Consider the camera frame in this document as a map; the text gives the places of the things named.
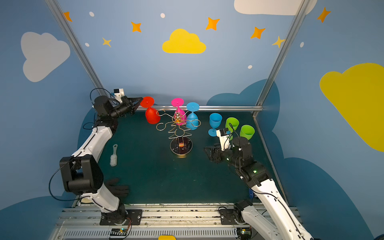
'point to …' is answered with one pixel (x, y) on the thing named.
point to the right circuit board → (244, 233)
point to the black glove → (120, 191)
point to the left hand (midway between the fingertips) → (142, 97)
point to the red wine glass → (152, 115)
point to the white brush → (114, 157)
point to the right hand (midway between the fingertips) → (211, 145)
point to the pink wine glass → (180, 117)
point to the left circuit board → (118, 232)
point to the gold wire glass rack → (180, 144)
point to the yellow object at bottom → (166, 237)
